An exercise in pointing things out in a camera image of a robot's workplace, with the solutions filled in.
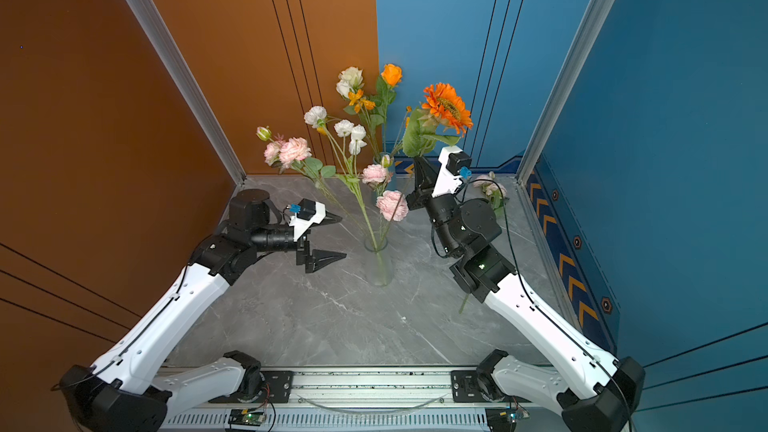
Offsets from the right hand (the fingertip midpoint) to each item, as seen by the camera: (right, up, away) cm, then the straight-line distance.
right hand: (413, 156), depth 59 cm
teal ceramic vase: (-4, -2, +15) cm, 16 cm away
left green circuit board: (-39, -61, +12) cm, 73 cm away
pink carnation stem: (-4, -10, +10) cm, 14 cm away
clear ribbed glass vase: (-8, -26, +26) cm, 38 cm away
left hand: (-16, -16, +7) cm, 23 cm away
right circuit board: (+22, -61, +11) cm, 65 cm away
